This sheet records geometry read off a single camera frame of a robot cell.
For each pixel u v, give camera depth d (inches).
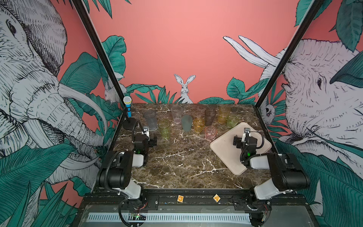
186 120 42.1
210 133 40.1
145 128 32.2
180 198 29.4
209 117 40.0
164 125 40.3
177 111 46.5
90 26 29.8
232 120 43.2
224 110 45.2
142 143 28.3
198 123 45.1
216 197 29.4
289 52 33.9
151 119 39.1
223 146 38.4
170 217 27.6
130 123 42.6
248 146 28.2
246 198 29.4
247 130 32.2
